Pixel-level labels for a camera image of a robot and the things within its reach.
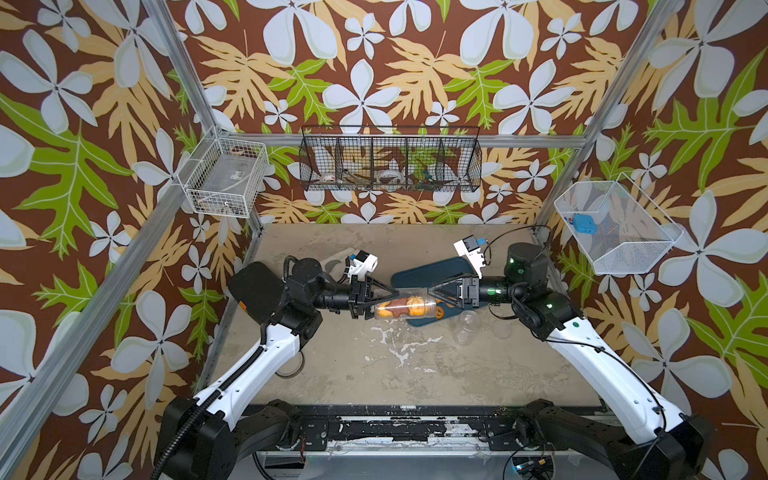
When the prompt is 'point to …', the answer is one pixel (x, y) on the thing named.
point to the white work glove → (336, 264)
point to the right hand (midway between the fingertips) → (432, 290)
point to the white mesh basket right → (620, 230)
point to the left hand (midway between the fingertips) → (396, 301)
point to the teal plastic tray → (434, 274)
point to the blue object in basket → (585, 223)
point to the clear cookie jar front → (414, 303)
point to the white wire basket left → (221, 176)
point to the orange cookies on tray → (439, 312)
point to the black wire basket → (390, 158)
